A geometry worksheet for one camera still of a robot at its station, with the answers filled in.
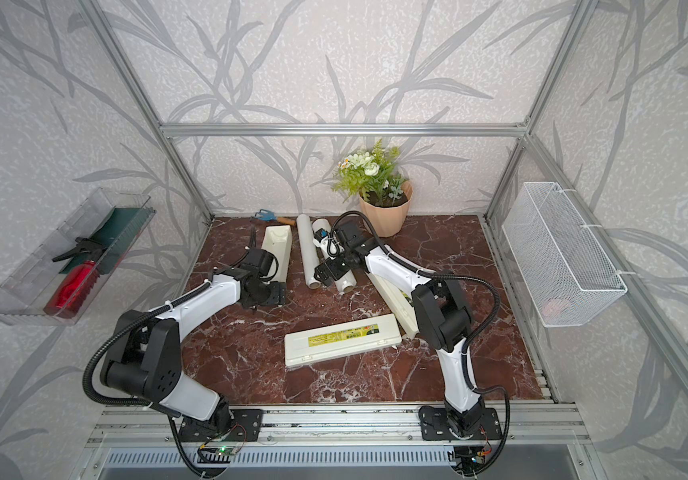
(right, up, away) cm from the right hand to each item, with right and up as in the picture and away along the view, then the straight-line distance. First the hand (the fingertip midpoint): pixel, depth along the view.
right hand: (327, 263), depth 93 cm
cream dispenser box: (+22, -12, -5) cm, 26 cm away
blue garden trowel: (-27, +17, +27) cm, 42 cm away
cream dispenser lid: (+5, -21, -7) cm, 23 cm away
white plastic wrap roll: (-8, +3, +12) cm, 14 cm away
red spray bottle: (-47, -1, -33) cm, 57 cm away
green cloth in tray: (-45, +9, -25) cm, 53 cm away
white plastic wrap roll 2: (+6, -7, +3) cm, 9 cm away
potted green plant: (+19, +24, +12) cm, 32 cm away
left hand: (-16, -11, -2) cm, 19 cm away
